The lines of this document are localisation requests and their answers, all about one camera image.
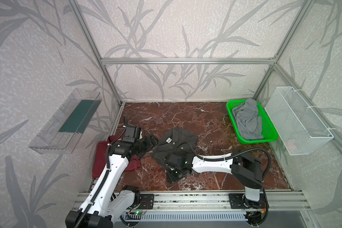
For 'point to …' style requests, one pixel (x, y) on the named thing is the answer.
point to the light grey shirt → (250, 123)
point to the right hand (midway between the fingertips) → (169, 174)
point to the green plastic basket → (269, 132)
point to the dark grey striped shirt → (176, 140)
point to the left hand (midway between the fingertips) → (157, 140)
